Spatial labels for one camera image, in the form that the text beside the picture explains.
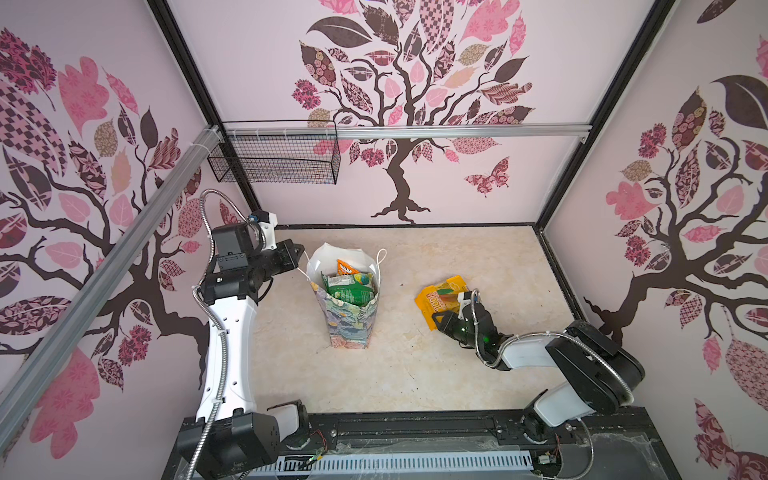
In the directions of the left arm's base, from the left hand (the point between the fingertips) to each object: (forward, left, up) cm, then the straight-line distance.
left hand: (303, 251), depth 72 cm
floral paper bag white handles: (-13, -11, -16) cm, 23 cm away
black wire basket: (+62, +26, -14) cm, 69 cm away
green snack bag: (-4, -12, -11) cm, 16 cm away
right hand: (-3, -35, -26) cm, 44 cm away
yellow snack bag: (+2, -38, -25) cm, 46 cm away
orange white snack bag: (+5, -8, -14) cm, 17 cm away
